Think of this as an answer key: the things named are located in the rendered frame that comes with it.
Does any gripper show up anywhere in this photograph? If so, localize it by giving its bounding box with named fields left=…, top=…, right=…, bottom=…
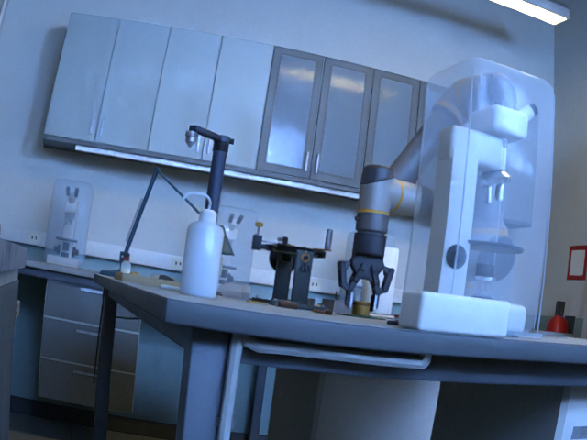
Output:
left=338, top=230, right=396, bottom=311

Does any clear microscope dust cover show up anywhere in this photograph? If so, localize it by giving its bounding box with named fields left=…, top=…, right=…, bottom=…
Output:
left=402, top=56, right=557, bottom=341

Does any small covered white microscope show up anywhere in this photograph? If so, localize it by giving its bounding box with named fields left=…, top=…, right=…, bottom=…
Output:
left=44, top=178, right=94, bottom=269
left=216, top=205, right=259, bottom=297

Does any red cone-shaped object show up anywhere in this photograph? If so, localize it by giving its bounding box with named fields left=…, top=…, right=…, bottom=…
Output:
left=546, top=300, right=572, bottom=334

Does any grey lab table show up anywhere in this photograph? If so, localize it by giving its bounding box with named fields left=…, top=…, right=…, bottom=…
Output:
left=93, top=270, right=587, bottom=440

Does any red-framed wall sign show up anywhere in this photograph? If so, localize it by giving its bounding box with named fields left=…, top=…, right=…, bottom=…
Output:
left=566, top=244, right=587, bottom=281

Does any large white microscope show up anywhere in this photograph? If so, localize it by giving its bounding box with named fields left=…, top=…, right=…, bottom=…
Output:
left=397, top=75, right=540, bottom=339

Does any dark boom stand with lens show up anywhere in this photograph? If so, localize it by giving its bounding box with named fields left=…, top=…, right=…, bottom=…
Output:
left=184, top=124, right=236, bottom=239

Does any grey drawer counter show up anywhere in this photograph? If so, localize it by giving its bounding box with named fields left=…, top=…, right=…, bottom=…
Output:
left=17, top=258, right=143, bottom=414

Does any white wash bottle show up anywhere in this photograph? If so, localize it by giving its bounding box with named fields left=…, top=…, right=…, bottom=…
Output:
left=179, top=192, right=227, bottom=300

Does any cream cylinder on bench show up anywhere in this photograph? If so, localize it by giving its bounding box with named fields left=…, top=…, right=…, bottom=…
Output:
left=352, top=280, right=372, bottom=318

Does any grey wall cabinet unit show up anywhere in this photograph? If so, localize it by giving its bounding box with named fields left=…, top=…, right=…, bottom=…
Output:
left=42, top=11, right=435, bottom=201

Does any white box container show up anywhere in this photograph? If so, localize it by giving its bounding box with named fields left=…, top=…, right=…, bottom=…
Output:
left=345, top=230, right=402, bottom=314

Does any dark universal stage body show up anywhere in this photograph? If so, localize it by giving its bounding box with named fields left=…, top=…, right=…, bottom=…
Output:
left=250, top=232, right=328, bottom=307

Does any grey cabinet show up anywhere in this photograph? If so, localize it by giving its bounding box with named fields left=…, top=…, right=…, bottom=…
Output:
left=0, top=236, right=28, bottom=440

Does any ceiling light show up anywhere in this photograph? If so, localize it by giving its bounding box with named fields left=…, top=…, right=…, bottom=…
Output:
left=488, top=0, right=571, bottom=25

